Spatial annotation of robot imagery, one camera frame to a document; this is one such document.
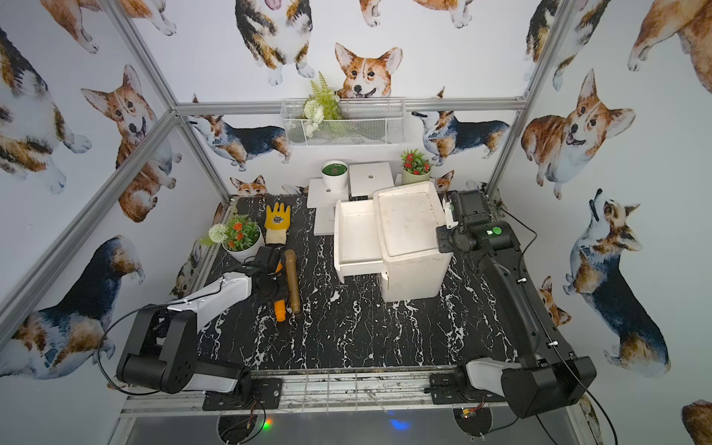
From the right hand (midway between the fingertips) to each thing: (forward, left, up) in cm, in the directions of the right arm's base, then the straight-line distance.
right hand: (445, 233), depth 75 cm
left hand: (-4, +49, -23) cm, 54 cm away
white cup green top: (+29, +33, -3) cm, 44 cm away
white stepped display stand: (+27, +23, -4) cm, 35 cm away
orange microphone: (-13, +48, -20) cm, 54 cm away
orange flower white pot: (+8, +63, -11) cm, 64 cm away
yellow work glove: (+24, +59, -24) cm, 68 cm away
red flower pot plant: (+28, +5, -1) cm, 29 cm away
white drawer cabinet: (+8, +10, -2) cm, 12 cm away
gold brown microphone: (-8, +46, -24) cm, 52 cm away
